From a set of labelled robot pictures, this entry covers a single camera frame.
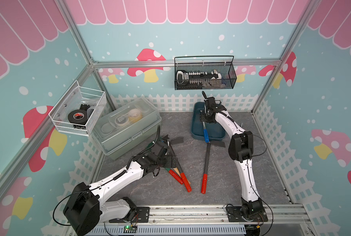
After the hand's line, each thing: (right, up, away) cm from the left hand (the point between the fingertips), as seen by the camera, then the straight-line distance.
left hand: (170, 161), depth 83 cm
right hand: (+23, +26, +22) cm, 41 cm away
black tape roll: (-44, +25, -11) cm, 52 cm away
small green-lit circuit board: (-19, -31, -10) cm, 38 cm away
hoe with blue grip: (+23, +13, +11) cm, 29 cm away
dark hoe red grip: (+19, -13, 0) cm, 23 cm away
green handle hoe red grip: (+1, -8, +3) cm, 9 cm away
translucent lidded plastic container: (-25, +18, +3) cm, 31 cm away
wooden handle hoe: (+4, -7, +5) cm, 9 cm away
